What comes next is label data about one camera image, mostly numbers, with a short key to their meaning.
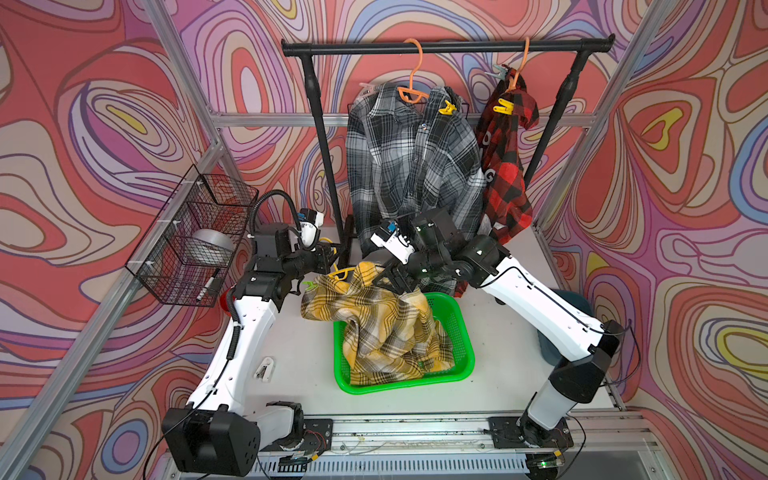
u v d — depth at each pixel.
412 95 0.63
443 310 0.89
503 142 0.57
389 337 0.74
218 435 0.37
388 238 0.58
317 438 0.72
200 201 0.81
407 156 0.71
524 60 0.80
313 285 0.78
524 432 0.65
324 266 0.64
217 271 0.75
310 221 0.63
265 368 0.82
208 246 0.69
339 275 0.73
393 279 0.59
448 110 0.58
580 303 0.91
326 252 0.64
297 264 0.61
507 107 0.59
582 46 0.57
